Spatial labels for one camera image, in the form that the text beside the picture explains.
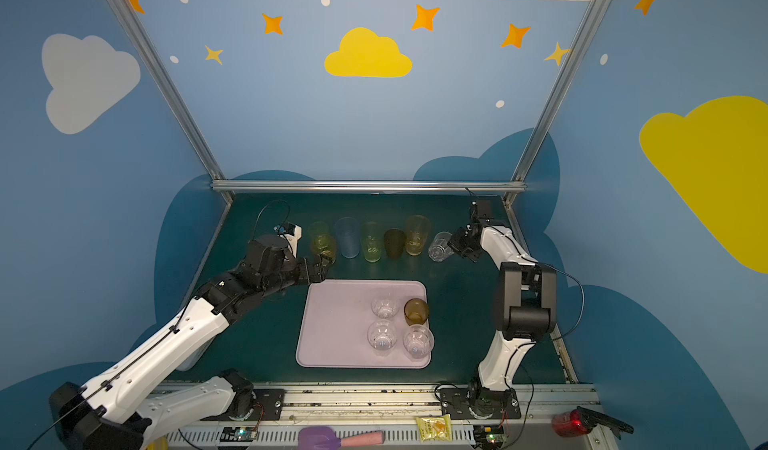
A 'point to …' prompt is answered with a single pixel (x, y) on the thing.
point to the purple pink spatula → (321, 437)
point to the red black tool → (581, 421)
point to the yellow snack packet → (435, 428)
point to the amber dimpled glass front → (416, 311)
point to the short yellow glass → (326, 247)
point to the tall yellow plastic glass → (417, 231)
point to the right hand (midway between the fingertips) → (456, 244)
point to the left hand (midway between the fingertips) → (321, 261)
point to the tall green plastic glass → (372, 239)
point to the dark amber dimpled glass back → (395, 241)
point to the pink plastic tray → (365, 323)
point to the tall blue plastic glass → (347, 230)
